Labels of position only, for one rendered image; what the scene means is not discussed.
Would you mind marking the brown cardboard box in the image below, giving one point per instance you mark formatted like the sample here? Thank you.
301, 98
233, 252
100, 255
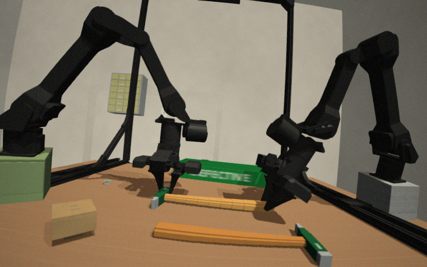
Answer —
72, 219

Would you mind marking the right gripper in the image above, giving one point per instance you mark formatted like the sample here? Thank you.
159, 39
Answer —
191, 167

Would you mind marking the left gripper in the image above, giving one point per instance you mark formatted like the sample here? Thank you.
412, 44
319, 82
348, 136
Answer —
277, 191

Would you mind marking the green bin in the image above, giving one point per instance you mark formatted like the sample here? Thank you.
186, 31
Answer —
229, 173

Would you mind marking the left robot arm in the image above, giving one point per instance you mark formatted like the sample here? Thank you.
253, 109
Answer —
376, 55

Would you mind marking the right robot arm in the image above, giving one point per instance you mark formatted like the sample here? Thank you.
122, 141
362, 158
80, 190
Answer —
22, 135

